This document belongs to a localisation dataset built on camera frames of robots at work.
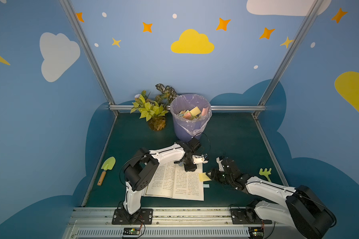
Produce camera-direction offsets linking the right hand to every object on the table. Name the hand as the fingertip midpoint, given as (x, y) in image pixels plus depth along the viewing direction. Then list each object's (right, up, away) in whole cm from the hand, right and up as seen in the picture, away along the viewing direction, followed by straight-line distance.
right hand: (209, 172), depth 88 cm
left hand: (-10, +4, +3) cm, 11 cm away
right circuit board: (+20, -25, -16) cm, 36 cm away
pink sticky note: (-2, +37, +5) cm, 37 cm away
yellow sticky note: (-4, -3, -1) cm, 5 cm away
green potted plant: (-35, +39, +3) cm, 52 cm away
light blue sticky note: (-2, -7, -3) cm, 8 cm away
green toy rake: (+35, -1, +2) cm, 36 cm away
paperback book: (-23, -4, -4) cm, 23 cm away
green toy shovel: (-63, +3, +5) cm, 63 cm away
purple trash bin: (-10, +36, +14) cm, 40 cm away
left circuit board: (-41, -24, -16) cm, 50 cm away
